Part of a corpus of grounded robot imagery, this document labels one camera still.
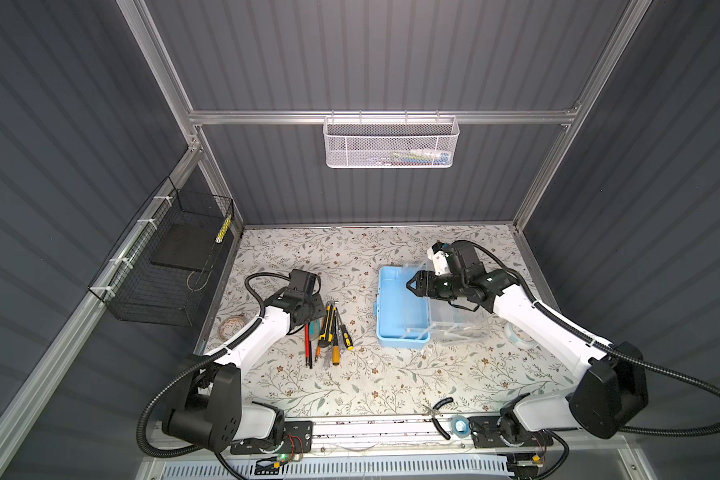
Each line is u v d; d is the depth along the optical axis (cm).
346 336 89
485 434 73
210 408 42
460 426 75
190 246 75
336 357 86
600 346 43
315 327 92
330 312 94
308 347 88
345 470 77
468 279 62
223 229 81
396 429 76
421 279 73
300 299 68
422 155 91
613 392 40
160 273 72
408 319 90
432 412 77
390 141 124
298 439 72
